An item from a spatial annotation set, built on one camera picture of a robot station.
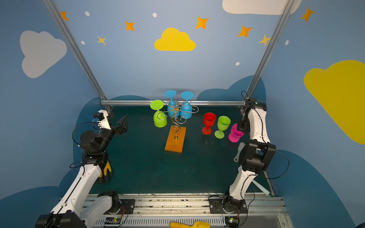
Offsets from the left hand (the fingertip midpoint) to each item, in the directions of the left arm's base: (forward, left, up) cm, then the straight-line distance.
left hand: (119, 112), depth 71 cm
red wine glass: (+14, -50, -21) cm, 56 cm away
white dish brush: (+1, -73, -34) cm, 80 cm away
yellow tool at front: (-43, -41, -32) cm, 68 cm away
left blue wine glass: (+13, -26, -10) cm, 31 cm away
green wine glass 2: (+13, -60, -23) cm, 66 cm away
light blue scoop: (-28, -81, -32) cm, 91 cm away
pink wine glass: (0, -64, -17) cm, 67 cm away
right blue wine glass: (+14, -34, -9) cm, 38 cm away
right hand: (+4, -73, -17) cm, 75 cm away
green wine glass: (+7, -18, -14) cm, 24 cm away
